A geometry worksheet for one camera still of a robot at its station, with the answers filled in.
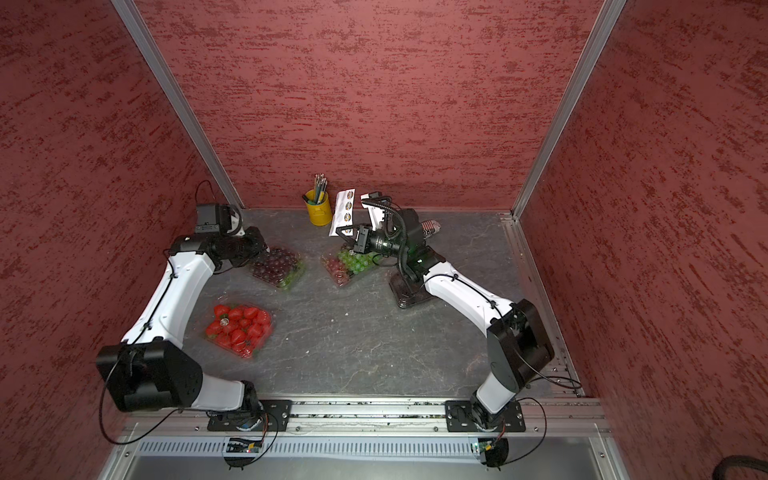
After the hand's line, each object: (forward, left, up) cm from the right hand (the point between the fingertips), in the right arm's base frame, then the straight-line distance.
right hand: (336, 237), depth 72 cm
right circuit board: (-42, -38, -33) cm, 65 cm away
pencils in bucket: (+39, +13, -16) cm, 44 cm away
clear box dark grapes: (+8, +23, -24) cm, 34 cm away
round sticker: (-12, +34, -22) cm, 42 cm away
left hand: (+4, +21, -9) cm, 24 cm away
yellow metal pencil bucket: (+33, +14, -22) cm, 42 cm away
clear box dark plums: (-3, -18, -23) cm, 29 cm away
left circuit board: (-41, +25, -34) cm, 59 cm away
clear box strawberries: (-13, +30, -25) cm, 41 cm away
